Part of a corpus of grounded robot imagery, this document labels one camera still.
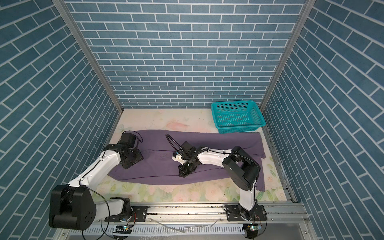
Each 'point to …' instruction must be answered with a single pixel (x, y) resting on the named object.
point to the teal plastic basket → (237, 116)
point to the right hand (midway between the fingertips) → (180, 175)
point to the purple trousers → (157, 147)
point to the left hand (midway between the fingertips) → (141, 159)
